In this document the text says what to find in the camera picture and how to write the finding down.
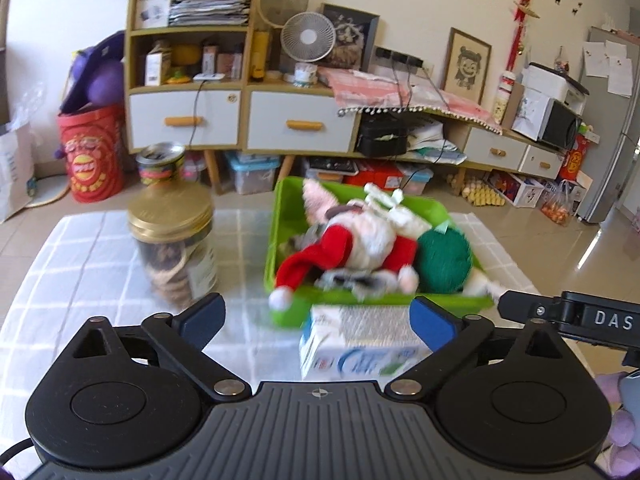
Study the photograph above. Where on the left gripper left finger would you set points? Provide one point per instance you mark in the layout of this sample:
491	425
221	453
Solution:
179	341

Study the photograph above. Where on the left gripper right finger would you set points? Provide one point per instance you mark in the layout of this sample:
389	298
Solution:
453	341

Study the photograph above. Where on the green felt plush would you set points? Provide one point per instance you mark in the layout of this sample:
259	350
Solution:
443	261

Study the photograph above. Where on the milk carton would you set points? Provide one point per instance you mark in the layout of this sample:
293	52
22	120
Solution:
353	343

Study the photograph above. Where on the santa plush toy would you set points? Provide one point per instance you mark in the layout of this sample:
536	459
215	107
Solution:
353	239

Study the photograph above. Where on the green plastic bin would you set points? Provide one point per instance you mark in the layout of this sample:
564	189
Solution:
289	219

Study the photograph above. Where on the grey checked tablecloth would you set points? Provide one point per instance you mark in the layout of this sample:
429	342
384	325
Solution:
89	266

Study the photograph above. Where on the cookie jar gold lid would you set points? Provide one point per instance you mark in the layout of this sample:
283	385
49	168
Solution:
173	226

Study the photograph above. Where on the white rabbit plush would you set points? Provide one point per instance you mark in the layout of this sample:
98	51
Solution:
408	224

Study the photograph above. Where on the egg tray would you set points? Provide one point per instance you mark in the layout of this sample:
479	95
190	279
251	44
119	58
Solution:
479	194

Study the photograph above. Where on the tin can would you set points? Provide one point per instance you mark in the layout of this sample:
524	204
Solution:
161	162

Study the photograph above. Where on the red cardboard box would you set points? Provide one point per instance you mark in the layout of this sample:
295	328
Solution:
382	173

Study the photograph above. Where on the pink plush toy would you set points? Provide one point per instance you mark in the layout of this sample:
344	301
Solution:
317	201

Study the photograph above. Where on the microwave oven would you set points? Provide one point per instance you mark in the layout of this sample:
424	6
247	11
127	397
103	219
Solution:
549	121

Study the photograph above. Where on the red round bucket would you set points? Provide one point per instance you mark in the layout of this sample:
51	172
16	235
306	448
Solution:
91	144

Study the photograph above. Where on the black box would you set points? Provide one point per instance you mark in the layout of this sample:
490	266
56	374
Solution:
381	135

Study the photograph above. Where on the low wooden drawer console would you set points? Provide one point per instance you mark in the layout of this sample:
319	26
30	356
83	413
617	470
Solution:
468	146

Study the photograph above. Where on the refrigerator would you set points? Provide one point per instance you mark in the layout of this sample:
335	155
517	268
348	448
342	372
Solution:
610	72

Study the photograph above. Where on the pink fringed cloth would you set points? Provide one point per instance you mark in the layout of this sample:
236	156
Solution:
358	92

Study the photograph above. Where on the wooden shelf cabinet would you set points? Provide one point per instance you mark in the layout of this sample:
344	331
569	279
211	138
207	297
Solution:
189	78

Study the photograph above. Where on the yellow bottle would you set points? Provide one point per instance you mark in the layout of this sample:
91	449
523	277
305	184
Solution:
259	54

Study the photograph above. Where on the white desk fan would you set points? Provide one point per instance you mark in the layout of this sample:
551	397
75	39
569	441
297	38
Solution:
308	37

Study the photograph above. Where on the girl drawing frame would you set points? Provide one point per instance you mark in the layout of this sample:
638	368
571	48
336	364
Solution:
466	66

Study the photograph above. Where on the cat picture frame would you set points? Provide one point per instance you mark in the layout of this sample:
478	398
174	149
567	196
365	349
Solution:
355	33

